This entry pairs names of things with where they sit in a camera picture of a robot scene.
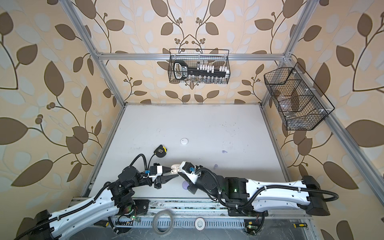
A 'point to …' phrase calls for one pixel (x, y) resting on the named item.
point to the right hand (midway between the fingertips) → (180, 172)
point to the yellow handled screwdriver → (300, 225)
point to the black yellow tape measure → (161, 151)
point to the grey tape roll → (154, 222)
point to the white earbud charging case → (184, 141)
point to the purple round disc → (185, 184)
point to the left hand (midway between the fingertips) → (177, 172)
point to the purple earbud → (215, 165)
